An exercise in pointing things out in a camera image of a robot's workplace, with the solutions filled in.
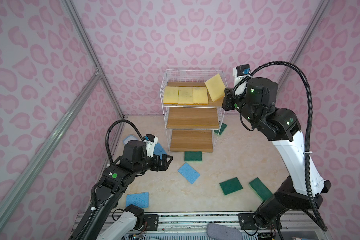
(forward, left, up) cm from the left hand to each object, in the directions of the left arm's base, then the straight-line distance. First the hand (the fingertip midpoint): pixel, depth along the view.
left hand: (165, 156), depth 68 cm
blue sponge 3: (-12, +15, -25) cm, 31 cm away
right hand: (+14, -24, +26) cm, 38 cm away
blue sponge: (+18, +8, -24) cm, 31 cm away
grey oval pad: (-27, -24, -22) cm, 42 cm away
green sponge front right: (-7, -50, -24) cm, 57 cm away
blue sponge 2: (+2, -11, -25) cm, 27 cm away
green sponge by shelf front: (+14, -14, -24) cm, 31 cm away
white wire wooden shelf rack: (+18, -12, -1) cm, 22 cm away
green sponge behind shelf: (+36, -36, -24) cm, 57 cm away
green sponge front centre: (-5, -35, -25) cm, 43 cm away
